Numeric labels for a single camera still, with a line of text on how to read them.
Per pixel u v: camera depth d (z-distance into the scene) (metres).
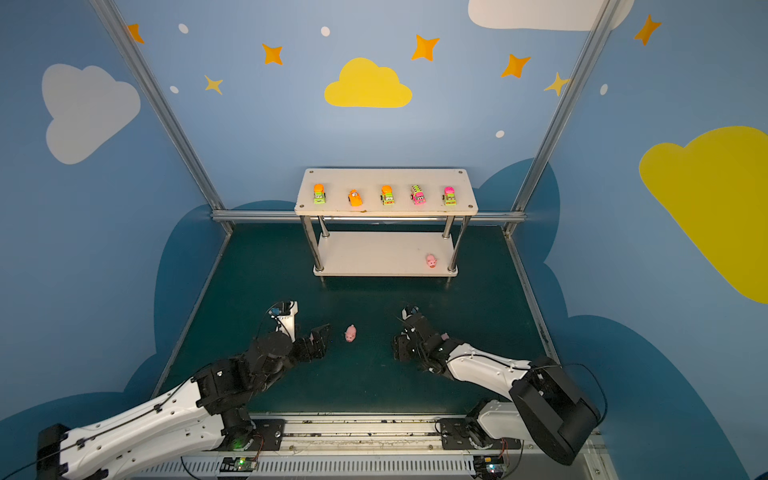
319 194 0.78
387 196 0.78
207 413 0.51
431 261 1.01
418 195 0.78
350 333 0.91
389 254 1.05
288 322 0.65
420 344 0.68
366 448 0.73
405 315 0.82
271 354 0.53
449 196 0.78
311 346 0.66
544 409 0.42
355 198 0.78
